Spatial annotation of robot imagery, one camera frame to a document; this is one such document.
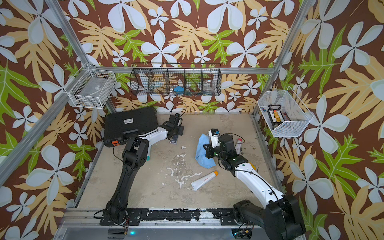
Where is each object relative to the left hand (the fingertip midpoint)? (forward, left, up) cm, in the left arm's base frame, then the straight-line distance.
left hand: (180, 125), depth 110 cm
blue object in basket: (+10, 0, +26) cm, 27 cm away
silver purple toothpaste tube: (-11, +4, -2) cm, 12 cm away
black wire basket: (+17, -8, +28) cm, 34 cm away
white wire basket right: (-13, -62, +25) cm, 68 cm away
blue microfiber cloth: (-31, -14, +10) cm, 36 cm away
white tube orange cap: (-40, -16, -2) cm, 43 cm away
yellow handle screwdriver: (-46, -32, +32) cm, 65 cm away
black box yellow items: (-12, -56, +24) cm, 62 cm away
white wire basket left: (+1, +50, +32) cm, 59 cm away
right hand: (-26, -15, +14) cm, 33 cm away
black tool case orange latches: (0, +45, -2) cm, 45 cm away
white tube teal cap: (-38, +11, +24) cm, 47 cm away
